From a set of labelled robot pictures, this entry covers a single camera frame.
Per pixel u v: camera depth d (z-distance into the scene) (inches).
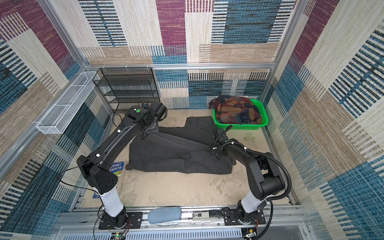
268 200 19.8
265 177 18.1
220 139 29.0
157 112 24.0
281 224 28.4
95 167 17.4
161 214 28.7
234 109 40.9
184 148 36.1
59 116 28.3
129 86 42.6
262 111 42.1
